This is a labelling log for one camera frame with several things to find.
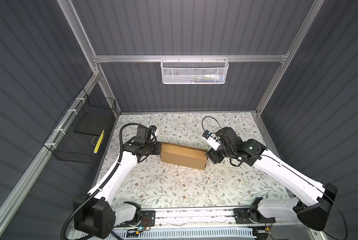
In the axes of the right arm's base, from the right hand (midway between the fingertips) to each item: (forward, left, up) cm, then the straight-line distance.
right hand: (212, 149), depth 74 cm
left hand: (+5, +28, -5) cm, 29 cm away
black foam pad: (+11, +61, +9) cm, 63 cm away
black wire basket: (+4, +66, +8) cm, 67 cm away
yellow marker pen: (-1, +55, +6) cm, 55 cm away
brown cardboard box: (0, +15, -7) cm, 16 cm away
